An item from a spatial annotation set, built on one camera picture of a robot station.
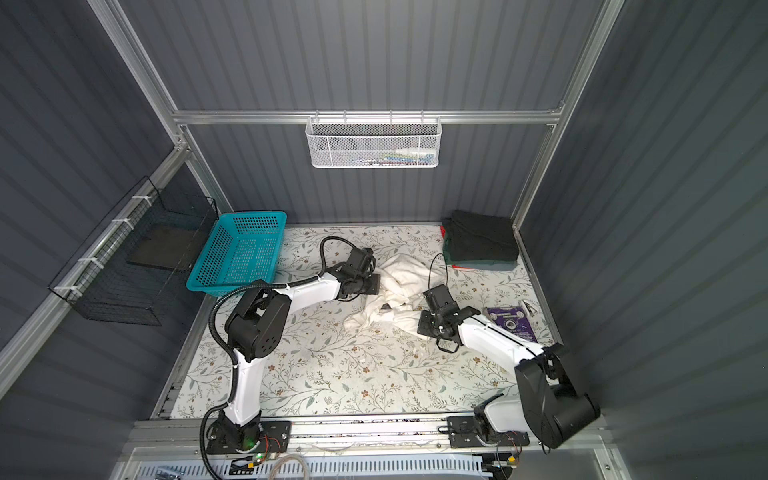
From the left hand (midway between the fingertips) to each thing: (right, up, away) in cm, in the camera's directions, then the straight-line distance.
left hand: (377, 282), depth 100 cm
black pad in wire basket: (-53, +12, -23) cm, 59 cm away
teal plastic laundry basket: (-55, +11, +12) cm, 57 cm away
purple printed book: (+43, -11, -9) cm, 45 cm away
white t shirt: (+7, -5, -4) cm, 10 cm away
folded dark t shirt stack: (+37, +14, +7) cm, 40 cm away
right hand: (+16, -12, -11) cm, 23 cm away
